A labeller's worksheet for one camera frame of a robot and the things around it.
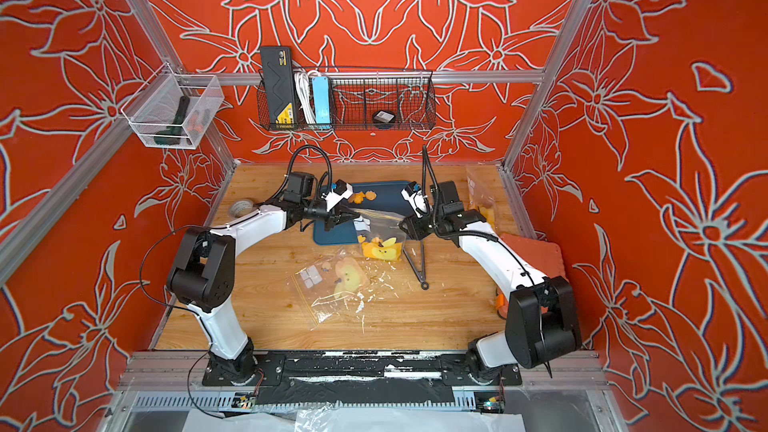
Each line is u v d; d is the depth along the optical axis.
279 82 0.87
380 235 0.92
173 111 0.90
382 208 0.82
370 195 1.07
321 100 0.90
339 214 0.79
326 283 0.88
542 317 0.41
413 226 0.74
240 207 1.05
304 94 0.88
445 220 0.64
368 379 0.73
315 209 0.78
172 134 0.80
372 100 0.99
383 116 0.96
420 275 0.88
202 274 0.49
